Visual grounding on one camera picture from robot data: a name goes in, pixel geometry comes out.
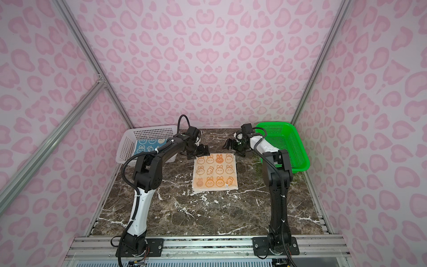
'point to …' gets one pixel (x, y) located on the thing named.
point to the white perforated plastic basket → (128, 139)
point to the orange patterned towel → (214, 172)
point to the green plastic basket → (284, 136)
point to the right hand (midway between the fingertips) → (230, 147)
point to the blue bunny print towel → (147, 145)
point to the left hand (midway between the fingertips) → (205, 152)
